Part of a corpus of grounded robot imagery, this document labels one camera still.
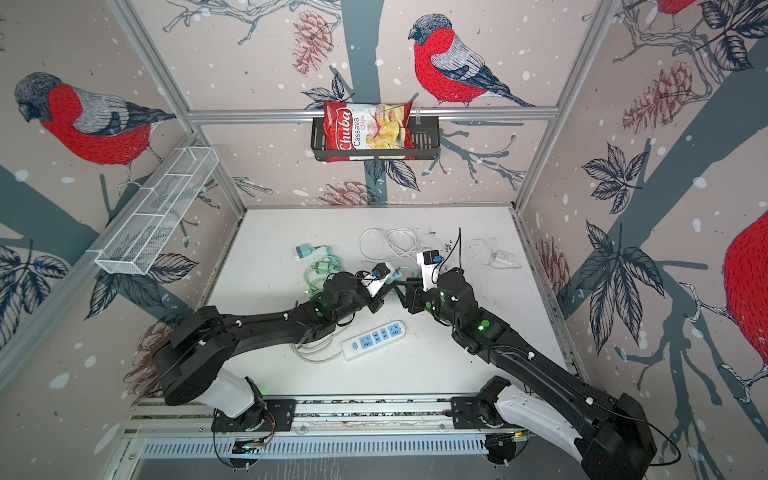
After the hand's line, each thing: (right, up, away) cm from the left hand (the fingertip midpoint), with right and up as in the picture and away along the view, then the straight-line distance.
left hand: (392, 278), depth 80 cm
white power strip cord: (-4, +8, +29) cm, 30 cm away
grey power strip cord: (-22, -22, +4) cm, 31 cm away
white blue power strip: (-6, -18, +4) cm, 19 cm away
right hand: (+1, -2, -5) cm, 6 cm away
